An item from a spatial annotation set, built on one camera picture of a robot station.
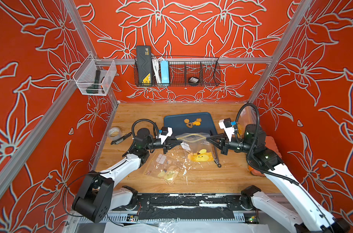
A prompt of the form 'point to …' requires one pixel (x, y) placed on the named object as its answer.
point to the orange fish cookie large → (197, 123)
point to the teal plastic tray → (176, 122)
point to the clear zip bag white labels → (166, 167)
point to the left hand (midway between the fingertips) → (180, 140)
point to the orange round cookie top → (186, 121)
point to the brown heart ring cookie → (189, 125)
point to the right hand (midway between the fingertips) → (206, 140)
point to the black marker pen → (120, 139)
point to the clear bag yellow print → (198, 148)
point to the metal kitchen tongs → (216, 157)
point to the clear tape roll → (115, 133)
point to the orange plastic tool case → (271, 144)
